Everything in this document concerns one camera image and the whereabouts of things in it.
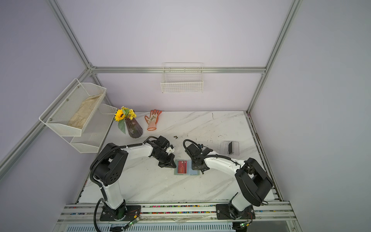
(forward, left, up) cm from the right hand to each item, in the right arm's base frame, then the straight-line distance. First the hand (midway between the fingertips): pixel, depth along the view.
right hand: (195, 166), depth 88 cm
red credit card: (+1, +8, -1) cm, 9 cm away
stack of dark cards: (+10, -23, +4) cm, 25 cm away
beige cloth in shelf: (+15, +63, +29) cm, 71 cm away
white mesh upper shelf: (+22, +69, +29) cm, 78 cm away
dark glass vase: (+25, +42, +7) cm, 49 cm away
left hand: (0, +13, -1) cm, 13 cm away
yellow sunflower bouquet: (+24, +42, +25) cm, 54 cm away
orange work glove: (+38, +32, +2) cm, 50 cm away
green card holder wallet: (-2, +4, -1) cm, 5 cm away
